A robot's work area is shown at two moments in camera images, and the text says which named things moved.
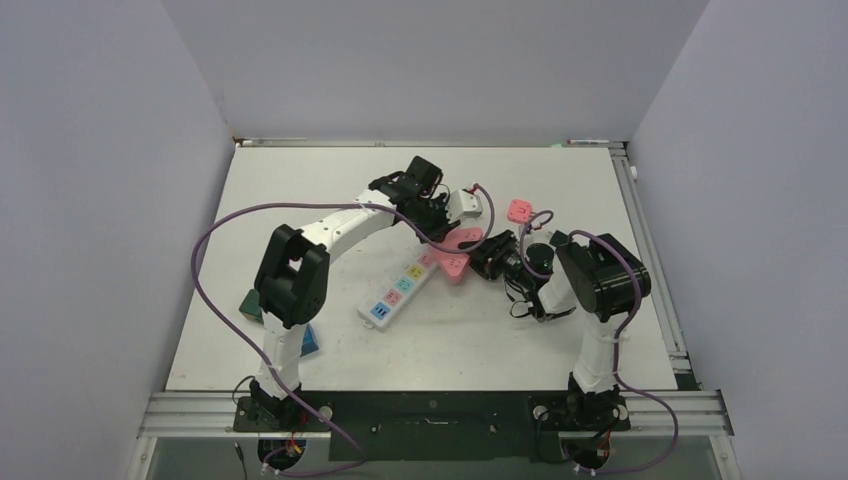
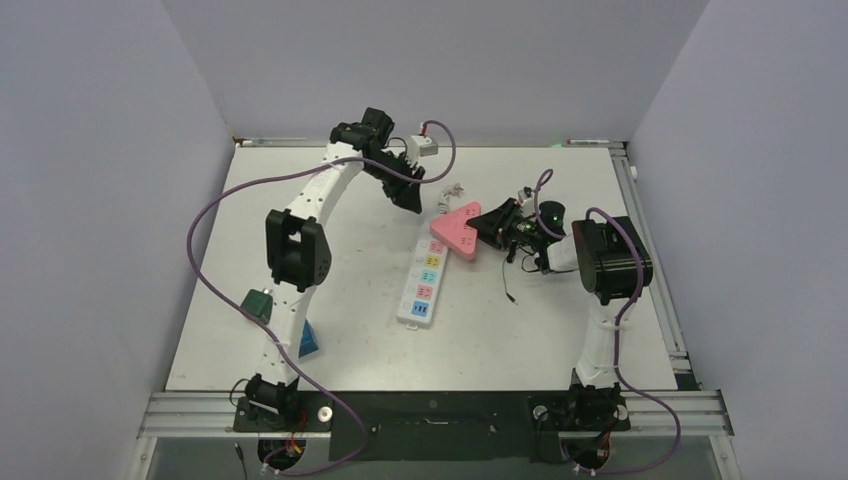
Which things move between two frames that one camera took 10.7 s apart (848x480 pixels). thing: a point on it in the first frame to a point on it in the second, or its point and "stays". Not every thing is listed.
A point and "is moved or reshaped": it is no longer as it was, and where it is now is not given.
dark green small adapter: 251,308 stays
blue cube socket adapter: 309,343 stays
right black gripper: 498,247 to 490,227
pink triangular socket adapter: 453,265 is moved or reshaped
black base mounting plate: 435,426 stays
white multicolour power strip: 397,288 to 421,284
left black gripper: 442,225 to 403,194
